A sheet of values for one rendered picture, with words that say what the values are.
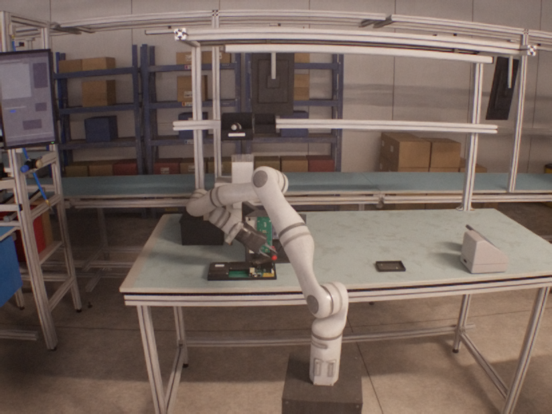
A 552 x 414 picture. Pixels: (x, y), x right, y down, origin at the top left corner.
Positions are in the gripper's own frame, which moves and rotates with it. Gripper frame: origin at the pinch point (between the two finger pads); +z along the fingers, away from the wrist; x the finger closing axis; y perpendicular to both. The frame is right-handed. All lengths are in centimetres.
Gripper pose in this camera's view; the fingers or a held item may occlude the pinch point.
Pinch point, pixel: (274, 256)
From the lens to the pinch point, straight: 164.6
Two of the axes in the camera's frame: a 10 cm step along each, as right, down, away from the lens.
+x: -6.0, 7.8, 1.8
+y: -1.0, -2.9, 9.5
